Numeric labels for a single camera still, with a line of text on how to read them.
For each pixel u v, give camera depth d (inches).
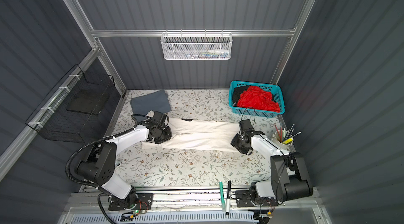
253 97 42.3
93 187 19.5
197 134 37.9
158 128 28.1
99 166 17.9
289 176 16.9
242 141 26.2
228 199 28.9
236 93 44.1
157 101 44.7
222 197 29.4
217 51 35.9
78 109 29.5
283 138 33.9
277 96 42.3
